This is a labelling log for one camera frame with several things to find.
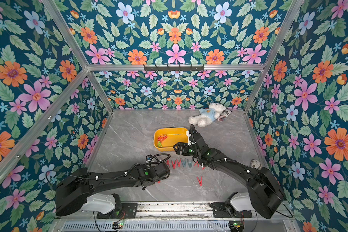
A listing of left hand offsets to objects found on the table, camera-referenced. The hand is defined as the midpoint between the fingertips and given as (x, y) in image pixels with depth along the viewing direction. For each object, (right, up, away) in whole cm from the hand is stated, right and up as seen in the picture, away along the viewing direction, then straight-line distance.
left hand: (163, 175), depth 84 cm
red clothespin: (+9, +5, +6) cm, 12 cm away
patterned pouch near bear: (+45, +39, +30) cm, 67 cm away
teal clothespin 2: (+16, +6, +7) cm, 18 cm away
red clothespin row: (+18, +13, -20) cm, 30 cm away
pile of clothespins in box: (-5, +20, +17) cm, 27 cm away
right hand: (+9, +17, -2) cm, 20 cm away
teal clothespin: (+12, +6, +5) cm, 14 cm away
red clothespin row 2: (+24, +3, +4) cm, 24 cm away
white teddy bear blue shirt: (+29, +37, +22) cm, 52 cm away
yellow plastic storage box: (+5, +22, +21) cm, 31 cm away
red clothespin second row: (+21, -3, -2) cm, 22 cm away
